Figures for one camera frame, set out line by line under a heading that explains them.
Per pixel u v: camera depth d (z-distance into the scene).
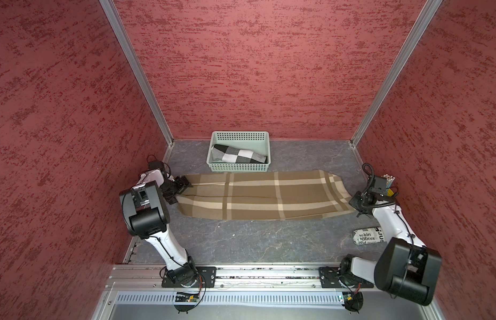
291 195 0.98
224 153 1.07
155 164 0.81
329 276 0.74
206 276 0.74
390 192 0.87
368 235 0.81
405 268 0.41
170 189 0.81
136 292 0.71
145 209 0.52
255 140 1.18
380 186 0.67
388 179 0.83
